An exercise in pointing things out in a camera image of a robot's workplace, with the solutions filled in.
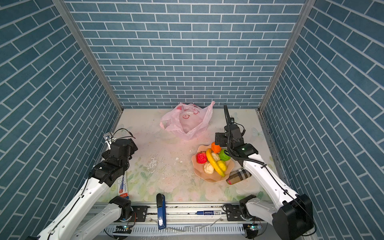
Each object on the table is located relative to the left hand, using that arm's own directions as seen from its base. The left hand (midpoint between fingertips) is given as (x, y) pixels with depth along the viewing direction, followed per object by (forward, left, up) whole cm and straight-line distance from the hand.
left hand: (124, 143), depth 76 cm
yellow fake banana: (-6, -47, -11) cm, 49 cm away
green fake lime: (-2, -53, -10) cm, 54 cm away
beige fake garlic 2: (-8, -44, -13) cm, 47 cm away
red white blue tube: (-16, +3, -20) cm, 26 cm away
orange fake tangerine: (+3, -49, -11) cm, 50 cm away
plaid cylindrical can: (-11, -61, -17) cm, 64 cm away
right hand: (+6, -53, +1) cm, 53 cm away
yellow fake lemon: (-6, -52, -13) cm, 54 cm away
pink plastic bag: (+32, -31, -20) cm, 49 cm away
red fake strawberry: (-2, -40, -13) cm, 42 cm away
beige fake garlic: (-1, -49, -13) cm, 51 cm away
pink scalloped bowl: (-12, -47, -18) cm, 52 cm away
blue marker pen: (-29, -44, -19) cm, 56 cm away
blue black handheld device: (-23, -19, -20) cm, 36 cm away
